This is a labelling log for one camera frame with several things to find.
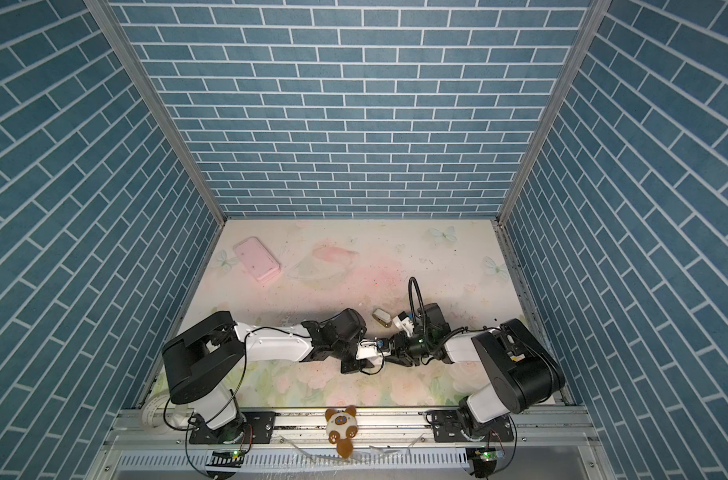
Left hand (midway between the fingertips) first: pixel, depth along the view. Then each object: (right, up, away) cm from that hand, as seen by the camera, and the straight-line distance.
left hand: (371, 359), depth 85 cm
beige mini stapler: (+3, +11, +5) cm, 13 cm away
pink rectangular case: (-41, +28, +20) cm, 54 cm away
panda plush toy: (-7, -11, -13) cm, 19 cm away
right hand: (+2, +2, -2) cm, 4 cm away
